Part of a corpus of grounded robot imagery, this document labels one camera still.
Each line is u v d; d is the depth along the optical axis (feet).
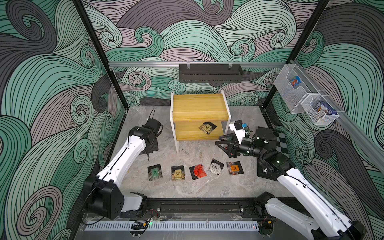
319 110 2.20
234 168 2.87
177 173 2.80
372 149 1.65
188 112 2.40
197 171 2.81
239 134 1.87
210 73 3.12
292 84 2.73
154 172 2.81
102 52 2.89
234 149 1.87
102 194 1.30
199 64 3.03
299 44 2.76
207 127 2.88
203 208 2.44
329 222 1.26
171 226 2.29
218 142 2.08
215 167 2.87
